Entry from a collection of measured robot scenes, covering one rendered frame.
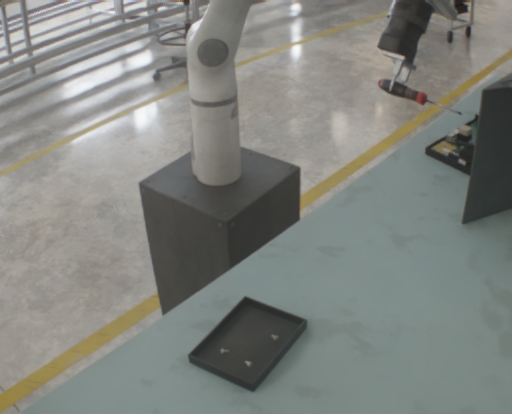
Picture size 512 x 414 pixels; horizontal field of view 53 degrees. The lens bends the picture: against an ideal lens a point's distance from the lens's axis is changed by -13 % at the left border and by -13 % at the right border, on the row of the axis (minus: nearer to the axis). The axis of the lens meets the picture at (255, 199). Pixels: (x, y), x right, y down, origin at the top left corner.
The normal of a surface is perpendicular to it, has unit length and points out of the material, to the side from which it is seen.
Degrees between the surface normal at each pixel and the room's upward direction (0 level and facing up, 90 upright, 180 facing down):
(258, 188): 0
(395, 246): 0
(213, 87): 18
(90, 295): 0
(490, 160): 90
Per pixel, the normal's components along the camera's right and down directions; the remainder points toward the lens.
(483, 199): 0.33, 0.51
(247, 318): -0.03, -0.84
